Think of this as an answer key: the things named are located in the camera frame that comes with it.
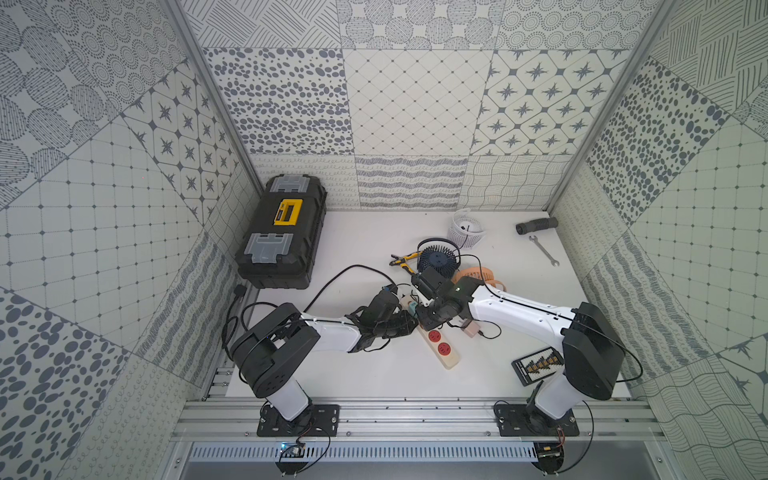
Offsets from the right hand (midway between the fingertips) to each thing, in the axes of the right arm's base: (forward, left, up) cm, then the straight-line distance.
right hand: (429, 319), depth 84 cm
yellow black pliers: (+24, +8, -5) cm, 26 cm away
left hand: (+3, +4, -3) cm, 5 cm away
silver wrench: (+30, -46, -8) cm, 55 cm away
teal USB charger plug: (0, +5, +8) cm, 9 cm away
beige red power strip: (-5, -3, -5) cm, 8 cm away
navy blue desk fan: (+23, -5, -1) cm, 24 cm away
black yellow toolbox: (+15, +45, +12) cm, 49 cm away
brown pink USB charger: (-1, -13, -5) cm, 14 cm away
